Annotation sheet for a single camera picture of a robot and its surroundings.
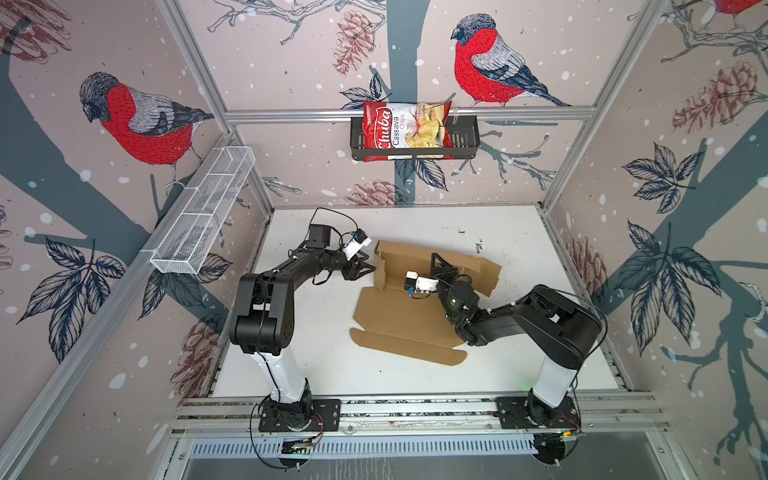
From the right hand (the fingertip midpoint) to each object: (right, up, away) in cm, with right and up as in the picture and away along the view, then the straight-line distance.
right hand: (440, 250), depth 86 cm
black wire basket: (+9, +35, +8) cm, 37 cm away
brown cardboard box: (-14, -22, +3) cm, 26 cm away
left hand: (-21, -2, +7) cm, 22 cm away
